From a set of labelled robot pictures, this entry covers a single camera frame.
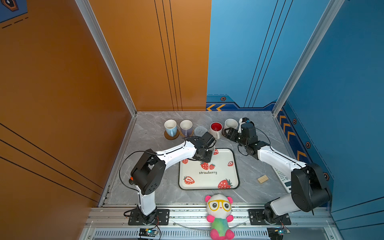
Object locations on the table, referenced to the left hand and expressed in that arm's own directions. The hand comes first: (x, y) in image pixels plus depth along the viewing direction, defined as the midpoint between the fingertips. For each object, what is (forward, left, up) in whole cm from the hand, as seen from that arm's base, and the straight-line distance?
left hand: (208, 157), depth 88 cm
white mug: (+25, -16, +3) cm, 30 cm away
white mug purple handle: (+25, +15, -1) cm, 30 cm away
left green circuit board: (-36, +30, -7) cm, 47 cm away
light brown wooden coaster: (+17, +25, -4) cm, 30 cm away
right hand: (+13, -11, +9) cm, 19 cm away
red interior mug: (+23, -6, -2) cm, 24 cm away
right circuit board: (-36, -31, -8) cm, 48 cm away
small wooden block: (-11, -31, -4) cm, 33 cm away
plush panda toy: (-28, -4, +1) cm, 28 cm away
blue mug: (+20, +24, +4) cm, 32 cm away
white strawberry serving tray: (-7, -8, -6) cm, 12 cm away
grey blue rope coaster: (+25, +5, -5) cm, 26 cm away
